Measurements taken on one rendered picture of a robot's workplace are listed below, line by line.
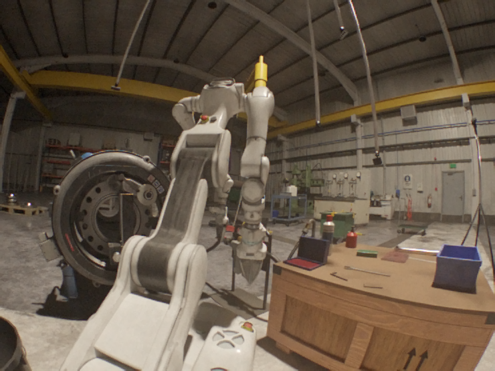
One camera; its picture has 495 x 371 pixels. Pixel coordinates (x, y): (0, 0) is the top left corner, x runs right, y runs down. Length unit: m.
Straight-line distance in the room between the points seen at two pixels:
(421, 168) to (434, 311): 10.29
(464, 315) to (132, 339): 0.91
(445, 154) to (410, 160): 1.87
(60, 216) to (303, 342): 1.30
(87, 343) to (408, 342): 0.94
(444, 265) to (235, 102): 1.17
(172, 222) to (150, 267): 0.17
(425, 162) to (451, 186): 1.69
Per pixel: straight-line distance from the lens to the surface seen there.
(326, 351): 1.05
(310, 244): 1.12
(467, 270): 0.94
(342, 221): 3.75
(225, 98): 1.05
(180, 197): 0.70
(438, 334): 0.85
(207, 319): 0.86
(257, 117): 0.70
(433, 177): 10.81
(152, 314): 0.57
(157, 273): 0.57
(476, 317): 0.84
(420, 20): 10.47
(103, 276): 1.25
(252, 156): 0.64
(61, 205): 1.18
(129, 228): 1.17
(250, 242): 0.69
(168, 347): 0.49
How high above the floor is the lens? 0.79
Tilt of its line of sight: 3 degrees up
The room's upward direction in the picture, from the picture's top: 3 degrees clockwise
